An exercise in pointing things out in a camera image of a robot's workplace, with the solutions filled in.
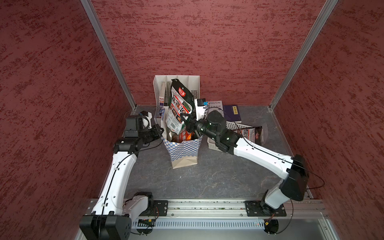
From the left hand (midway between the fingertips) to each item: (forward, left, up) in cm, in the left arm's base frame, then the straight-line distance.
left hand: (163, 132), depth 75 cm
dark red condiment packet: (+9, -53, -14) cm, 56 cm away
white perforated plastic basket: (+20, -41, -20) cm, 50 cm away
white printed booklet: (+45, -33, -24) cm, 61 cm away
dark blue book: (+36, -45, -24) cm, 63 cm away
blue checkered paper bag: (-6, -11, -11) cm, 16 cm away
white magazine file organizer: (+49, -13, -5) cm, 51 cm away
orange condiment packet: (+3, -11, -7) cm, 13 cm away
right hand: (+1, -9, +10) cm, 14 cm away
